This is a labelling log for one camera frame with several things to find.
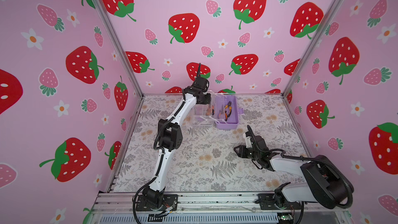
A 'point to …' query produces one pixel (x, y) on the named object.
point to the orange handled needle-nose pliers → (221, 112)
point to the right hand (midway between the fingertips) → (235, 149)
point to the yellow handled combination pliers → (229, 105)
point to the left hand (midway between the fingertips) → (208, 99)
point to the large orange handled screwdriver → (213, 110)
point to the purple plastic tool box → (227, 111)
